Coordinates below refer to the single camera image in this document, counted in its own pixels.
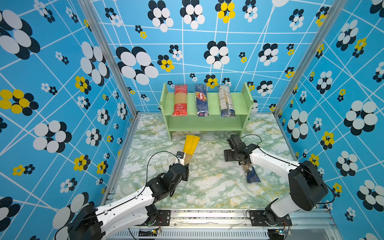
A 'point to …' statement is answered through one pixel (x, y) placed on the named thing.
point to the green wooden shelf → (243, 103)
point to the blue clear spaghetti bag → (252, 176)
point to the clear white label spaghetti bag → (226, 106)
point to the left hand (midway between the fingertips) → (187, 163)
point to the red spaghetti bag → (180, 103)
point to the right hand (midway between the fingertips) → (232, 154)
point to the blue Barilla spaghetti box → (201, 91)
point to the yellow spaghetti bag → (191, 144)
